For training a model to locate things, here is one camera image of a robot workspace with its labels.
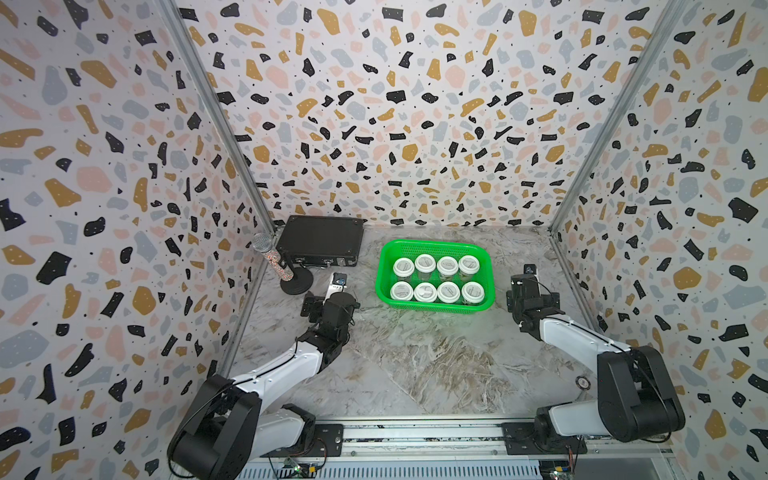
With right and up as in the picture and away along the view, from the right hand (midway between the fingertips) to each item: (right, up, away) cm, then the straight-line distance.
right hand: (538, 296), depth 91 cm
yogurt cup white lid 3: (-27, +1, +4) cm, 27 cm away
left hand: (-63, +1, -4) cm, 63 cm away
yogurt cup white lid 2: (-34, +1, +2) cm, 34 cm away
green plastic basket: (-45, +14, +13) cm, 49 cm away
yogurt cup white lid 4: (-19, +1, +4) cm, 19 cm away
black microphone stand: (-77, +3, +15) cm, 78 cm away
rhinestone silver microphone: (-78, +16, -12) cm, 80 cm away
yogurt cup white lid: (-42, +1, +4) cm, 42 cm away
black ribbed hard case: (-73, +18, +26) cm, 79 cm away
